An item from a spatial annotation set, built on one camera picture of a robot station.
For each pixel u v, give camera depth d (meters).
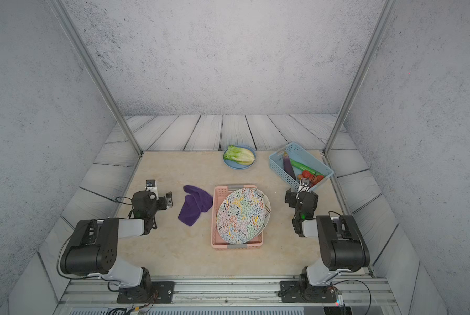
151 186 0.82
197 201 0.96
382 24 0.73
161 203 0.86
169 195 0.90
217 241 0.85
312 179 1.02
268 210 0.83
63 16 0.71
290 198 0.87
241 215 0.87
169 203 0.89
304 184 0.80
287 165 1.11
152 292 0.71
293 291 0.73
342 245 0.46
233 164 1.13
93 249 0.46
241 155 1.11
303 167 1.11
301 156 1.12
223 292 0.74
